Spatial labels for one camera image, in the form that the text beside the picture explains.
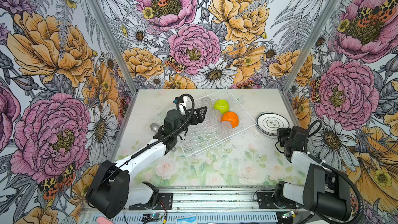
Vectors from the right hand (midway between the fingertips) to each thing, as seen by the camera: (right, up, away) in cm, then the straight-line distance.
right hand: (276, 130), depth 90 cm
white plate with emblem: (-3, +4, +6) cm, 8 cm away
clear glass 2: (-35, +7, +4) cm, 36 cm away
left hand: (-43, +11, -10) cm, 46 cm away
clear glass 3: (-29, +1, -1) cm, 29 cm away
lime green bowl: (-30, +14, +14) cm, 36 cm away
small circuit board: (-68, -37, -17) cm, 80 cm away
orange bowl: (-24, +7, +10) cm, 27 cm away
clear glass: (-40, +17, +12) cm, 45 cm away
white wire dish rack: (-44, -6, +5) cm, 45 cm away
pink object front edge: (-87, -36, -20) cm, 97 cm away
